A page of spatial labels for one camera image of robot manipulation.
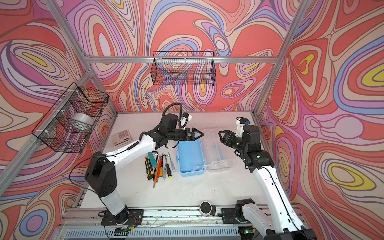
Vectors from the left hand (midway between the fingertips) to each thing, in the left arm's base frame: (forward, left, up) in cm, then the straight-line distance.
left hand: (198, 134), depth 77 cm
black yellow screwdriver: (-9, +18, -22) cm, 30 cm away
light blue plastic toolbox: (-1, +4, -25) cm, 25 cm away
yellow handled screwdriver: (-9, +22, -22) cm, 33 cm away
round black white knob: (-31, -3, -19) cm, 37 cm away
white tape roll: (+2, +56, +9) cm, 57 cm away
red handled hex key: (-10, +23, -22) cm, 34 cm away
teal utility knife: (-4, +28, -23) cm, 36 cm away
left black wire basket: (0, +62, +9) cm, 62 cm away
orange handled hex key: (-8, +25, -24) cm, 35 cm away
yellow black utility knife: (-10, +29, -23) cm, 38 cm away
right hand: (-3, -12, +1) cm, 13 cm away
